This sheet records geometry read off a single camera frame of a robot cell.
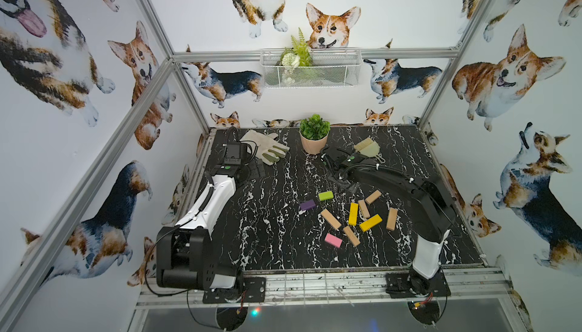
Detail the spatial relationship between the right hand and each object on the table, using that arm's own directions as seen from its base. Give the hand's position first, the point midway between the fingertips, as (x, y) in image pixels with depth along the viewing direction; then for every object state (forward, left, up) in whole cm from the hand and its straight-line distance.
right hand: (335, 178), depth 91 cm
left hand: (+3, +31, +6) cm, 32 cm away
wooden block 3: (-4, -16, -8) cm, 19 cm away
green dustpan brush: (+23, -20, -10) cm, 32 cm away
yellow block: (-11, -7, -9) cm, 16 cm away
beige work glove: (+24, +31, -9) cm, 40 cm away
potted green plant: (+22, +8, +3) cm, 23 cm away
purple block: (-7, +11, -8) cm, 16 cm away
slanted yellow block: (-15, -13, -9) cm, 22 cm away
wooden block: (-13, +2, -8) cm, 16 cm away
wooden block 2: (-9, -12, -9) cm, 17 cm away
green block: (-3, +3, -9) cm, 10 cm away
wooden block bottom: (-20, -5, -8) cm, 22 cm away
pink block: (-21, +1, -9) cm, 23 cm away
